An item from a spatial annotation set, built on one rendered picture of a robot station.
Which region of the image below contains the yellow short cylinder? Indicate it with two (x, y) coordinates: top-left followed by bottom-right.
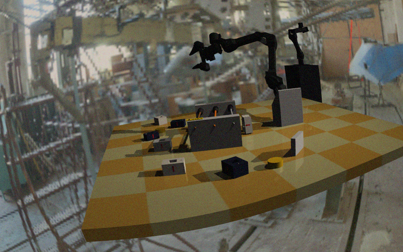
(155, 127), (165, 133)
(268, 157), (283, 169)

